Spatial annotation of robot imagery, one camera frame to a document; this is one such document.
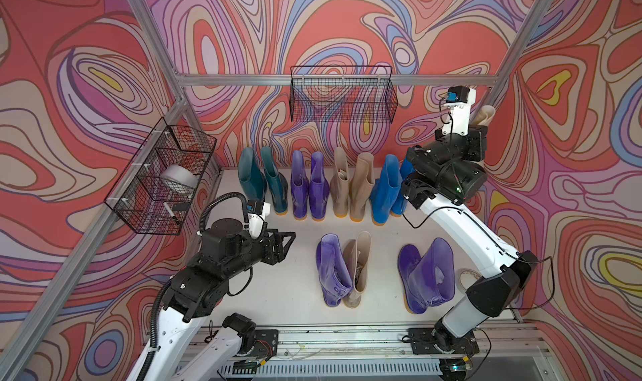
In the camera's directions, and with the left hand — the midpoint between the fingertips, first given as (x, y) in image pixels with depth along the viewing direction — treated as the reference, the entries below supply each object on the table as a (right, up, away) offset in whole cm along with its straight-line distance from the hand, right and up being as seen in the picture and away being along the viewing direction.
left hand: (290, 234), depth 63 cm
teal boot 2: (-7, +14, +21) cm, 27 cm away
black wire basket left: (-44, +13, +16) cm, 49 cm away
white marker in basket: (-37, +5, +10) cm, 39 cm away
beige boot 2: (+22, +14, +22) cm, 35 cm away
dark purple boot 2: (+7, +10, +22) cm, 25 cm away
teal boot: (-15, +16, +19) cm, 29 cm away
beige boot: (+14, +14, +21) cm, 29 cm away
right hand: (+44, +23, -9) cm, 51 cm away
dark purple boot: (+1, +13, +17) cm, 21 cm away
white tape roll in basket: (-35, +16, +11) cm, 40 cm away
